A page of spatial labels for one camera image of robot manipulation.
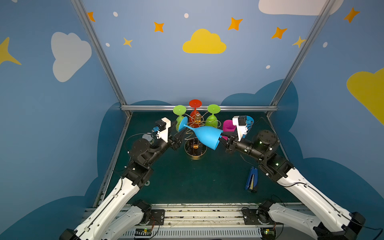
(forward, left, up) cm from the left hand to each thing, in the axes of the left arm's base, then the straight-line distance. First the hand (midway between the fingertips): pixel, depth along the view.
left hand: (179, 123), depth 62 cm
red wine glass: (+13, -7, -11) cm, 18 cm away
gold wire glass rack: (+12, -7, -38) cm, 41 cm away
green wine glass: (+19, +2, -11) cm, 22 cm away
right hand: (-3, -16, -2) cm, 16 cm away
